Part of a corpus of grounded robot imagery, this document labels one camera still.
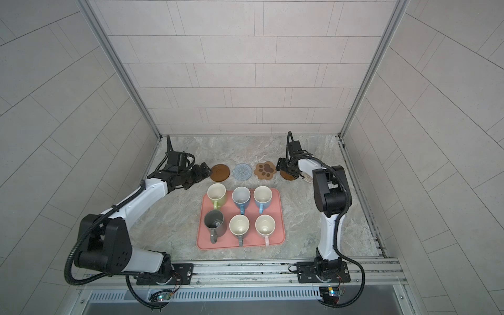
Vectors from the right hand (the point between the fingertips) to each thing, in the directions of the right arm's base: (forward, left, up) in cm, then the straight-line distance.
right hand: (281, 168), depth 102 cm
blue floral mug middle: (-17, +21, +4) cm, 27 cm away
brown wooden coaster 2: (-6, -2, 0) cm, 6 cm away
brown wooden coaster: (-1, +32, 0) cm, 33 cm away
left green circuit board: (-52, +46, +3) cm, 70 cm away
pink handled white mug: (-29, +11, +1) cm, 31 cm away
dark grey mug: (-27, +32, +2) cm, 42 cm away
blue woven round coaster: (-1, +21, 0) cm, 21 cm away
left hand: (-8, +34, +12) cm, 37 cm away
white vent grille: (-54, +1, -2) cm, 54 cm away
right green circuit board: (-54, -12, -3) cm, 55 cm away
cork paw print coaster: (-1, +9, 0) cm, 9 cm away
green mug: (-15, +32, +5) cm, 36 cm away
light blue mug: (-17, +11, +3) cm, 21 cm away
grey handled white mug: (-29, +22, +1) cm, 36 cm away
